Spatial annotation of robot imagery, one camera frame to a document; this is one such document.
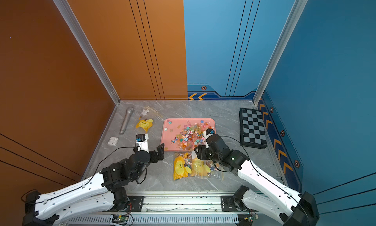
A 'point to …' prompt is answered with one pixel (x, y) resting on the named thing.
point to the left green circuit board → (122, 219)
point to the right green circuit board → (251, 218)
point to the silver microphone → (129, 111)
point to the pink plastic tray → (184, 134)
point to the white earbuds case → (113, 141)
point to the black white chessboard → (252, 129)
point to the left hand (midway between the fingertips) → (158, 143)
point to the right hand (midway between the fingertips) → (198, 149)
